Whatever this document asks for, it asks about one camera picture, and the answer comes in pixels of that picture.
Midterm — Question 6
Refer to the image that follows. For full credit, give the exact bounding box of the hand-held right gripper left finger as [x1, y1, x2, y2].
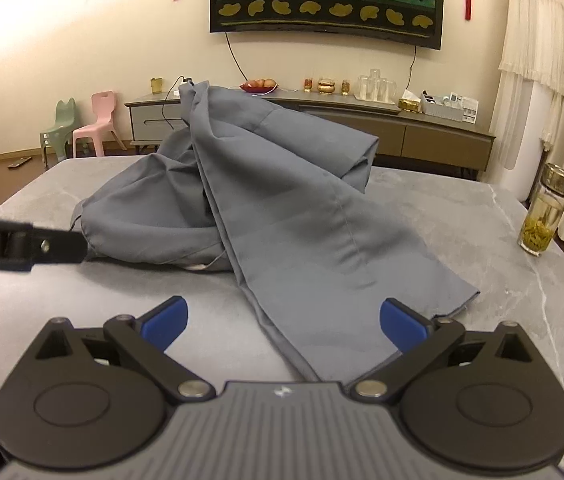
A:
[36, 296, 217, 404]

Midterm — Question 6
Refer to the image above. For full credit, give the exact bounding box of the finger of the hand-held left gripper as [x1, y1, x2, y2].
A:
[31, 227, 86, 265]

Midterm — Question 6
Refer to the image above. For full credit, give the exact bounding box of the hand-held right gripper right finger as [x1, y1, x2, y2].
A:
[349, 298, 532, 404]

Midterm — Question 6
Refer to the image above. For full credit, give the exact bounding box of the grey garment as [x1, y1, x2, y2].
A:
[69, 80, 480, 383]

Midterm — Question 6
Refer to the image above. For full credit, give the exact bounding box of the green plastic child chair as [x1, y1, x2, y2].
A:
[39, 98, 81, 166]

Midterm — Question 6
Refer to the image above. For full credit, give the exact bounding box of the pink plastic child chair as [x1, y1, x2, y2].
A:
[71, 90, 127, 159]

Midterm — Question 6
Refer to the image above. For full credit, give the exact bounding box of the glass tea bottle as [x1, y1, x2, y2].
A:
[518, 162, 564, 257]

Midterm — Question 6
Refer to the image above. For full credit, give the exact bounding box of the long grey TV cabinet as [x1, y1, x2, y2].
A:
[124, 87, 496, 181]

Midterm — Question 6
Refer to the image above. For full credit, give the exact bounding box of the white organiser box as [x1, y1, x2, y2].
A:
[420, 90, 464, 122]

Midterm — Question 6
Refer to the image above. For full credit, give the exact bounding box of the golden tissue box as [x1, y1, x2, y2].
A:
[398, 89, 423, 113]

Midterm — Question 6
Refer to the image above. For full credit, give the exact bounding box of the tall white appliance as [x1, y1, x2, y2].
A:
[488, 71, 545, 202]

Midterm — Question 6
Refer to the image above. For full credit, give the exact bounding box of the clear glasses set on tray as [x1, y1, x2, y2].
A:
[354, 68, 398, 104]

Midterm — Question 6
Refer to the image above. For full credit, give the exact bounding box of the red fruit plate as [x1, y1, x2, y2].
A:
[239, 78, 279, 94]

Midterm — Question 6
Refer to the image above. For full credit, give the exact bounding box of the white lace dress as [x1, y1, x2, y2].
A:
[498, 0, 564, 147]

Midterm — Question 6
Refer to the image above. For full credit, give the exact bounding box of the black charger cable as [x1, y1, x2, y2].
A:
[161, 75, 196, 133]

